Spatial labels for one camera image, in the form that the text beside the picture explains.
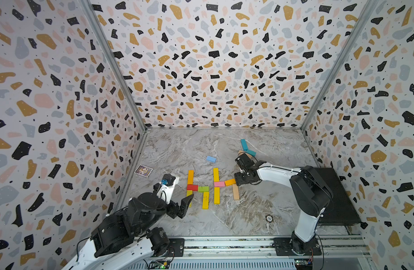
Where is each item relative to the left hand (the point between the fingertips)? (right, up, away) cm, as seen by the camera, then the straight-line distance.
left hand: (185, 190), depth 63 cm
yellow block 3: (+11, -1, +34) cm, 36 cm away
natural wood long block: (+22, -9, +27) cm, 36 cm away
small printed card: (-31, +2, +35) cm, 47 cm away
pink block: (+13, -5, +30) cm, 33 cm away
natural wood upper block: (+27, +11, +47) cm, 55 cm away
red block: (-2, -7, +30) cm, 31 cm away
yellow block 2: (+6, -12, +25) cm, 28 cm away
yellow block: (-3, -9, +27) cm, 29 cm away
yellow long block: (+12, -10, +27) cm, 31 cm away
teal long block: (+30, +17, +51) cm, 62 cm away
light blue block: (+8, +8, +43) cm, 45 cm away
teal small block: (+34, +11, +48) cm, 60 cm away
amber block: (+19, -5, +32) cm, 38 cm away
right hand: (+25, -3, +33) cm, 42 cm away
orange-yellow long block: (-4, -2, +34) cm, 34 cm away
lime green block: (+4, -8, +29) cm, 31 cm away
